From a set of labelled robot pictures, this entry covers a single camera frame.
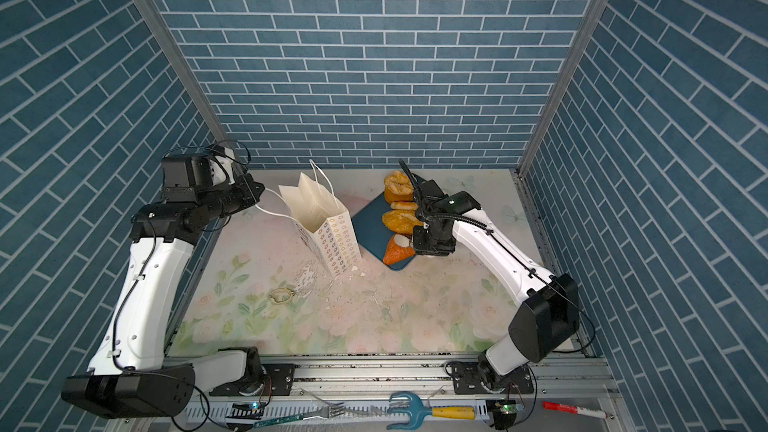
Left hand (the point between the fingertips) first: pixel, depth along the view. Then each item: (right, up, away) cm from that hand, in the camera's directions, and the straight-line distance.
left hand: (266, 183), depth 70 cm
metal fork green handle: (+16, -53, -2) cm, 56 cm away
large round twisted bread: (+31, 0, +35) cm, 47 cm away
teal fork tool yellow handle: (+36, -52, -2) cm, 64 cm away
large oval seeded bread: (+32, -11, +28) cm, 44 cm away
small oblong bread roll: (+33, -6, +31) cm, 46 cm away
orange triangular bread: (+31, -21, +23) cm, 44 cm away
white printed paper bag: (+6, -12, +29) cm, 32 cm away
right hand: (+37, -17, +10) cm, 42 cm away
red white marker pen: (+74, -53, -1) cm, 91 cm away
